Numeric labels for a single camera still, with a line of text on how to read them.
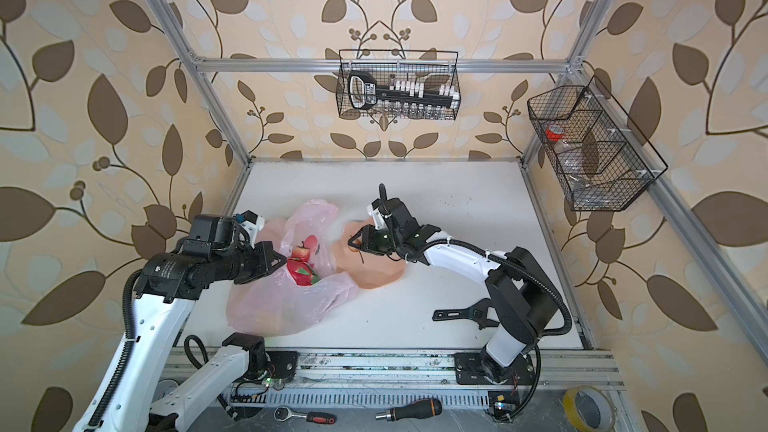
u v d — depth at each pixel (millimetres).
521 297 445
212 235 504
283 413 680
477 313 826
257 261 596
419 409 678
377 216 785
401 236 662
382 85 851
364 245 735
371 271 890
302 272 822
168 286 433
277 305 727
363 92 845
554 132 807
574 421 662
